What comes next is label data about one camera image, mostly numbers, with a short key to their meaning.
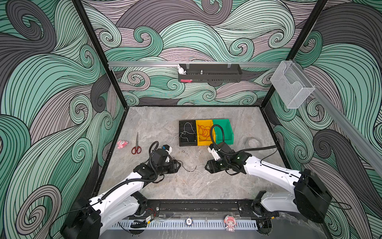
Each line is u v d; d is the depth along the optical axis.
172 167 0.71
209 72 0.98
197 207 0.74
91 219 0.39
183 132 1.03
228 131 1.01
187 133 1.03
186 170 0.85
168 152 0.76
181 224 0.70
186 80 0.90
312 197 0.40
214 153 0.68
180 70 0.85
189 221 0.70
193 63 0.94
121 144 0.94
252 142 0.98
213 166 0.71
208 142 1.01
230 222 0.67
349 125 0.58
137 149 0.95
